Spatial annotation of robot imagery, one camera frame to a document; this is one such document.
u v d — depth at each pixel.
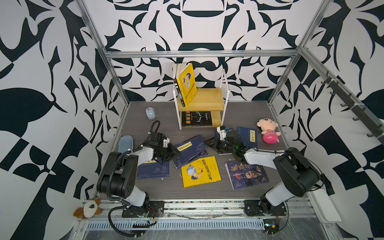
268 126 0.99
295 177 0.45
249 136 0.99
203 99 0.95
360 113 0.56
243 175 0.83
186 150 0.91
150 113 1.04
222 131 0.84
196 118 1.05
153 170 0.86
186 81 0.83
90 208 0.72
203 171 0.85
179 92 0.81
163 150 0.80
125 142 0.97
